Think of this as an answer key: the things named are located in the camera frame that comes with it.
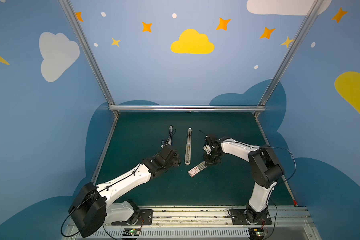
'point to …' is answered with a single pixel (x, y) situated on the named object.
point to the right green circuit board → (256, 233)
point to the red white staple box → (193, 172)
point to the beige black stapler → (188, 148)
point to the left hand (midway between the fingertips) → (179, 158)
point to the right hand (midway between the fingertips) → (207, 163)
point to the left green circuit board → (131, 231)
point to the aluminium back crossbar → (187, 108)
